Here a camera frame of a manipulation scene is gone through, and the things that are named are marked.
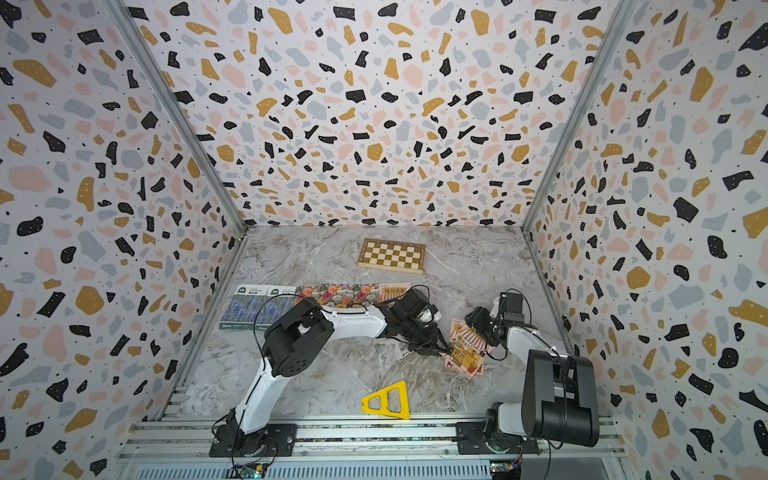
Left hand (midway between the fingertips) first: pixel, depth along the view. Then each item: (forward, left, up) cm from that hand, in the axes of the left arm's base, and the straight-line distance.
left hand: (453, 353), depth 84 cm
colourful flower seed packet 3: (+24, +27, -6) cm, 36 cm away
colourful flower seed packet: (+23, +42, -3) cm, 48 cm away
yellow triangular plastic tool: (-12, +19, -4) cm, 23 cm away
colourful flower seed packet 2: (+22, +35, -5) cm, 42 cm away
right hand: (+11, -9, -3) cm, 15 cm away
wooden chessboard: (+38, +17, -2) cm, 41 cm away
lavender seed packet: (+18, +66, -4) cm, 69 cm away
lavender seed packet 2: (+21, +56, -5) cm, 60 cm away
